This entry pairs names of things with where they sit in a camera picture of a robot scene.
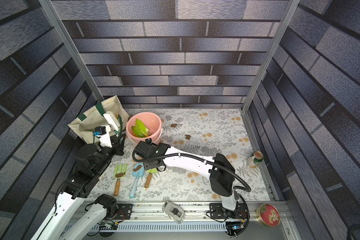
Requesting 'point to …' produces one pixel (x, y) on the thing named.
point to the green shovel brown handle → (135, 133)
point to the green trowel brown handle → (147, 181)
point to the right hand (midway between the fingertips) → (148, 163)
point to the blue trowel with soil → (138, 171)
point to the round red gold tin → (268, 214)
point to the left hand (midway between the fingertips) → (123, 134)
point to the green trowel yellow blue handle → (138, 130)
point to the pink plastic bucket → (151, 121)
